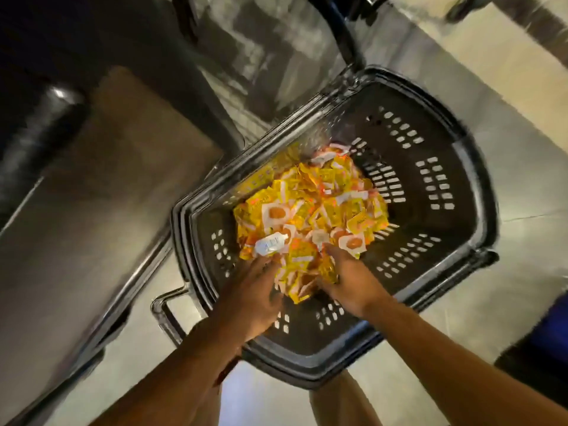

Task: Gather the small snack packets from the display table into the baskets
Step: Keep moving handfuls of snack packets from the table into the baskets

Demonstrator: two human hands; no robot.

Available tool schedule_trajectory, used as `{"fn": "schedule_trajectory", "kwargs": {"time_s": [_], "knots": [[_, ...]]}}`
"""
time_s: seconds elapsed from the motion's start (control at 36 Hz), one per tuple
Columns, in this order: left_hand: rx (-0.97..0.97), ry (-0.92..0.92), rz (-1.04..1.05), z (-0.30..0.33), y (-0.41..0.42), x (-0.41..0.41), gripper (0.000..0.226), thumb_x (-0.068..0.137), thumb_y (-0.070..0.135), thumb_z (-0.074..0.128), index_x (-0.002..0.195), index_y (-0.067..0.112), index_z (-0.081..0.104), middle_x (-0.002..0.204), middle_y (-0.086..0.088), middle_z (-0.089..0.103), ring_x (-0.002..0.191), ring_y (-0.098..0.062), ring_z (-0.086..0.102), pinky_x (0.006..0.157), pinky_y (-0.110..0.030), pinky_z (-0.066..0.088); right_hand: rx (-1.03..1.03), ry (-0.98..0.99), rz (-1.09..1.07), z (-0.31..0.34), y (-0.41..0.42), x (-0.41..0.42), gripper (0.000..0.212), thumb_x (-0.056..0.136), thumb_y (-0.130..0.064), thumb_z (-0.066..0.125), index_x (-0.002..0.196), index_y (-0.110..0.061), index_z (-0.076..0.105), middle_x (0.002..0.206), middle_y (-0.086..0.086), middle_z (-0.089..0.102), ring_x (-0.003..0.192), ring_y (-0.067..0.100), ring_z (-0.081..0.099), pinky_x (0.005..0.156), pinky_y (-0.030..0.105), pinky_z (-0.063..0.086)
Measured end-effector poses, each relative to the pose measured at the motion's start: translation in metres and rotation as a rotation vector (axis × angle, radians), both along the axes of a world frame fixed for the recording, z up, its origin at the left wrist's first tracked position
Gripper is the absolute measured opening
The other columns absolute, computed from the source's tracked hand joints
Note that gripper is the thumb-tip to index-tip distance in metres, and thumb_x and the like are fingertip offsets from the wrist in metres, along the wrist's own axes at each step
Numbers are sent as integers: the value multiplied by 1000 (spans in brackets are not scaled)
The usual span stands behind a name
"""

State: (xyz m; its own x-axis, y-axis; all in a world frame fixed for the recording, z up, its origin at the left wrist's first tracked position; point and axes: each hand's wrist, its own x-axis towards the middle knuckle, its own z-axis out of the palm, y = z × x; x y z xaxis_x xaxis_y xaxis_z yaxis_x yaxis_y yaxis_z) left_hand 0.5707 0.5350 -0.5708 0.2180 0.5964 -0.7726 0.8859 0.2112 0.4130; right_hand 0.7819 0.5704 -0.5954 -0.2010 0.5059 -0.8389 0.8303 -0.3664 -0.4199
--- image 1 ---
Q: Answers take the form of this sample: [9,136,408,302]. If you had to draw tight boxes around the person's right hand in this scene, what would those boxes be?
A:
[317,242,393,320]

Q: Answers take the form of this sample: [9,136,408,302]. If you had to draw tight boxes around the person's left hand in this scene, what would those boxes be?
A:
[211,253,285,344]

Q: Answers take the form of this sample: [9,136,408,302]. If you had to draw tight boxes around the heap of yellow sausage bundles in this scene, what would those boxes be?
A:
[233,141,401,305]

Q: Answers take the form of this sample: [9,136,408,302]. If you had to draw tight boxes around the black shopping basket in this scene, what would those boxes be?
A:
[151,0,500,389]

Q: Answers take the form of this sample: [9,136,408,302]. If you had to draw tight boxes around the tiled white display table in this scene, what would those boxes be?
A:
[0,0,245,426]

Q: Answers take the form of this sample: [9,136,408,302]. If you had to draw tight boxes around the person's left forearm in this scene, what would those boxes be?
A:
[89,319,245,426]

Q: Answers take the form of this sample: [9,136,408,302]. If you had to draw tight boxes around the person's right forearm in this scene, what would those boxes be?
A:
[364,292,568,426]

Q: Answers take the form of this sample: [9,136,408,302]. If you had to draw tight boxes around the person's right leg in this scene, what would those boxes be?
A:
[309,370,383,426]

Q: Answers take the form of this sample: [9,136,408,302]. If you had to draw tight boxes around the dark blue display stand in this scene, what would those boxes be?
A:
[495,292,568,409]

